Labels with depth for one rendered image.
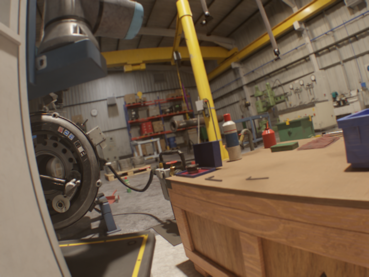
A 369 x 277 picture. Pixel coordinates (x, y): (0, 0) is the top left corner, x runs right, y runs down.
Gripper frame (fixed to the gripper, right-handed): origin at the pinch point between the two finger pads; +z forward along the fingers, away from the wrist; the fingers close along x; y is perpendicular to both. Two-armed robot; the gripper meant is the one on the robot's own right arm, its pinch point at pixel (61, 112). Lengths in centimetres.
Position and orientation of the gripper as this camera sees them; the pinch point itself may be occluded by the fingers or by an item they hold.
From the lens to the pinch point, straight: 165.8
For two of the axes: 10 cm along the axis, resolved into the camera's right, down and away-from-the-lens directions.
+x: 8.7, -1.5, -4.7
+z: 1.5, 9.9, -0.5
